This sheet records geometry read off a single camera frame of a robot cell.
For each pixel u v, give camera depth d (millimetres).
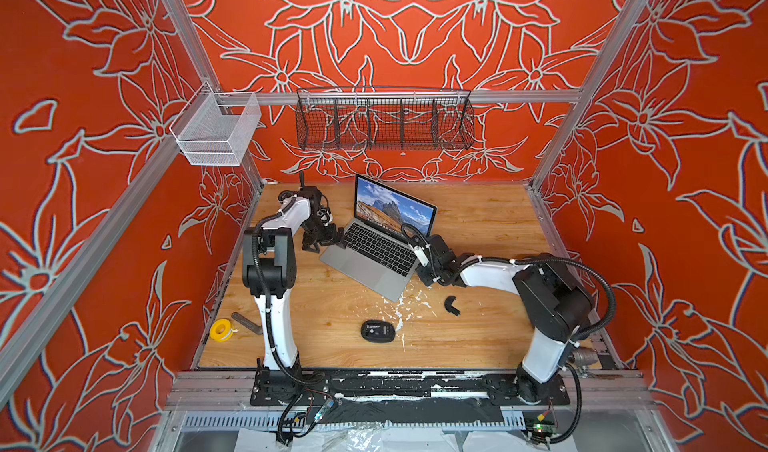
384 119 976
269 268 568
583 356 743
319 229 854
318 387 733
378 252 980
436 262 739
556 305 478
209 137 892
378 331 798
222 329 815
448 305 875
